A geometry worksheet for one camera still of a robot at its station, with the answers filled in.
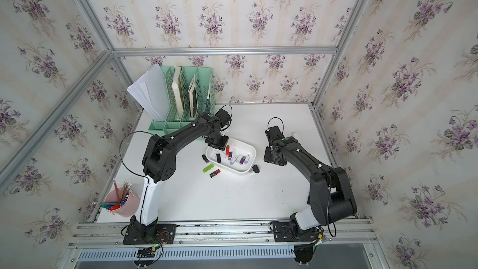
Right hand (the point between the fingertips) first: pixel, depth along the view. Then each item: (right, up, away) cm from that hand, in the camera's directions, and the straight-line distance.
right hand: (273, 158), depth 89 cm
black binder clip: (-9, -4, -1) cm, 10 cm away
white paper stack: (-63, +34, +6) cm, 72 cm away
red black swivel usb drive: (-30, -8, +1) cm, 31 cm away
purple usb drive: (-21, +1, +6) cm, 22 cm away
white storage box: (-17, -1, +6) cm, 18 cm away
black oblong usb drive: (-28, -1, +6) cm, 28 cm away
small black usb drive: (-35, -1, +6) cm, 35 cm away
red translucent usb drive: (-23, +3, +7) cm, 24 cm away
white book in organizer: (-49, +36, +4) cm, 61 cm away
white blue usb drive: (-12, 0, +6) cm, 14 cm away
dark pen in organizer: (-37, +30, +29) cm, 56 cm away
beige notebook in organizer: (-43, +31, +12) cm, 54 cm away
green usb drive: (-33, -6, +3) cm, 33 cm away
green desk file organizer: (-37, +42, +18) cm, 59 cm away
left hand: (-25, +4, +5) cm, 25 cm away
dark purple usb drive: (-15, -2, +5) cm, 16 cm away
